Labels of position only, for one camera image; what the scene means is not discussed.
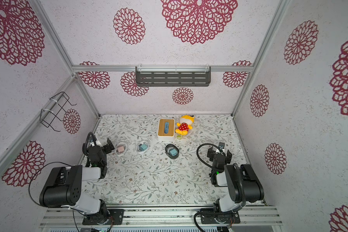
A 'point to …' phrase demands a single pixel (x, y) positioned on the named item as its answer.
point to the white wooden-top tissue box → (166, 129)
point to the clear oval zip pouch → (121, 144)
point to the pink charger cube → (121, 149)
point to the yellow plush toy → (186, 123)
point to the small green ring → (179, 137)
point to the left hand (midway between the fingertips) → (102, 141)
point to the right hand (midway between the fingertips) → (221, 147)
